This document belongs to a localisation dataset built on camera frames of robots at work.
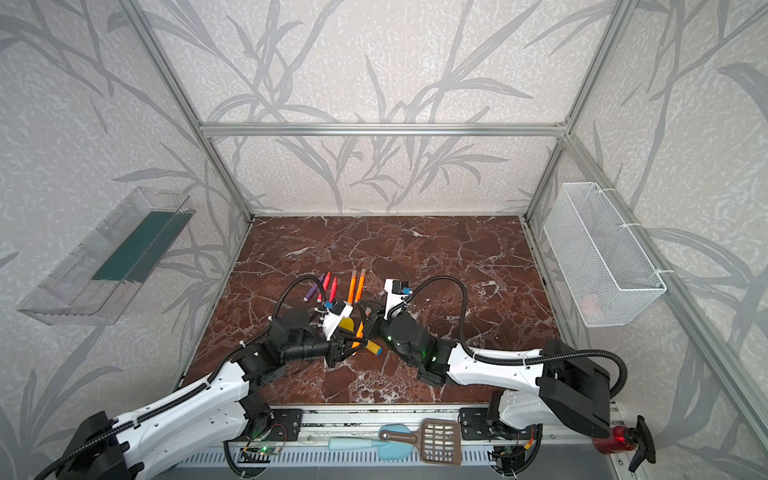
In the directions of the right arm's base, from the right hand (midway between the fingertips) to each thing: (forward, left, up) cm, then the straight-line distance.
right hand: (357, 299), depth 73 cm
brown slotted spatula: (-27, -20, -22) cm, 40 cm away
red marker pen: (+15, +12, -21) cm, 29 cm away
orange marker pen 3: (-7, -1, -4) cm, 9 cm away
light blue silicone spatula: (-29, -8, -21) cm, 37 cm away
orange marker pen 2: (+16, +3, -20) cm, 26 cm away
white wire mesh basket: (-2, -53, +13) cm, 55 cm away
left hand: (-6, -2, -5) cm, 8 cm away
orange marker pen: (+16, +6, -21) cm, 27 cm away
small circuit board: (-29, +22, -20) cm, 42 cm away
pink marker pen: (+17, +15, -21) cm, 31 cm away
